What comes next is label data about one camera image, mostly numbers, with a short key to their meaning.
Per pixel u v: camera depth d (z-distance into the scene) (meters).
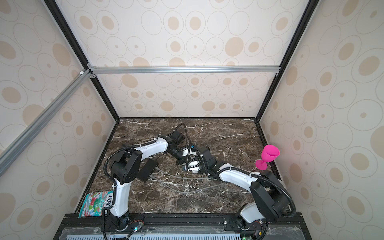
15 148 0.53
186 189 0.85
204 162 0.66
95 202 0.78
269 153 0.81
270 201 0.43
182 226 0.73
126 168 0.54
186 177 0.90
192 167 0.74
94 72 0.92
